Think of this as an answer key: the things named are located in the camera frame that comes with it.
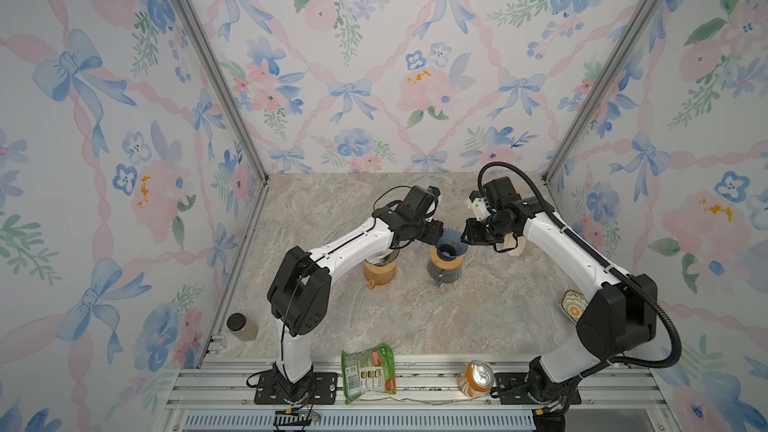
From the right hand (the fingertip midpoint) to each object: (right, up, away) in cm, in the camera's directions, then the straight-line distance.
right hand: (464, 236), depth 85 cm
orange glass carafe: (-24, -12, +2) cm, 27 cm away
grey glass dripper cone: (-22, -6, -1) cm, 23 cm away
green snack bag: (-27, -32, -11) cm, 43 cm away
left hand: (-7, +3, 0) cm, 8 cm away
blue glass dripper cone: (-3, -3, +3) cm, 5 cm away
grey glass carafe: (-6, -12, +1) cm, 13 cm away
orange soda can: (-2, -30, -18) cm, 35 cm away
